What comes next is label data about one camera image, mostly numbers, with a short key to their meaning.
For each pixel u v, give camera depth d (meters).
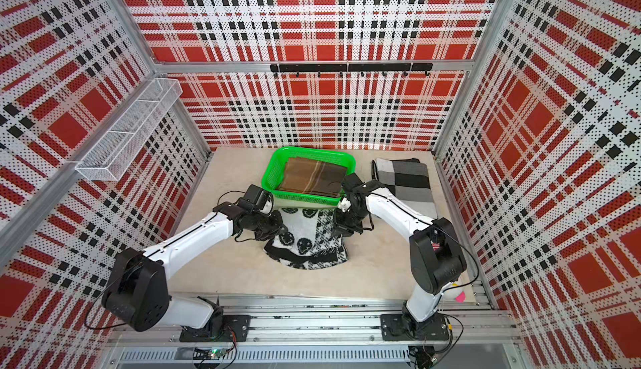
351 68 0.89
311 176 1.08
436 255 0.46
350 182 0.71
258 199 0.69
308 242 0.84
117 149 0.72
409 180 1.09
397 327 0.73
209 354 0.69
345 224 0.75
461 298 0.77
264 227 0.73
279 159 1.09
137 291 0.42
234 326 0.75
